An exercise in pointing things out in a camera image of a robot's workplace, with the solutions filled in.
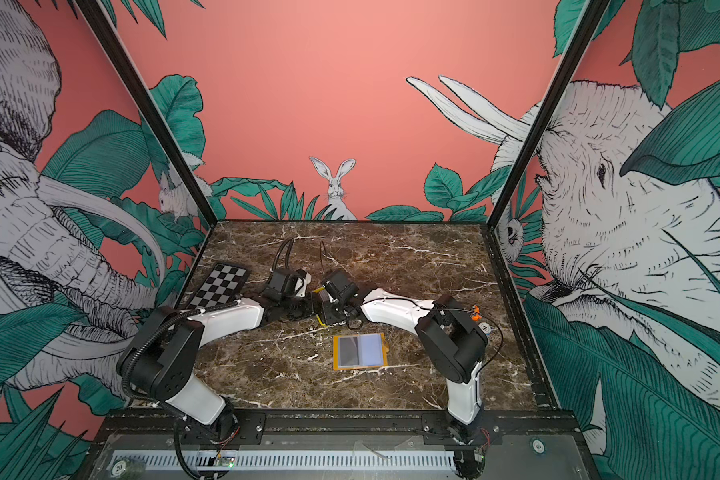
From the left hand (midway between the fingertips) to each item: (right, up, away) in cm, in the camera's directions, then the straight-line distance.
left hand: (326, 302), depth 90 cm
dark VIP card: (+8, -14, -4) cm, 16 cm away
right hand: (-1, -2, -2) cm, 4 cm away
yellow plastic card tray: (-1, +1, -8) cm, 8 cm away
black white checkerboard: (-36, +4, +8) cm, 37 cm away
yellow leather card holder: (+14, -14, -4) cm, 20 cm away
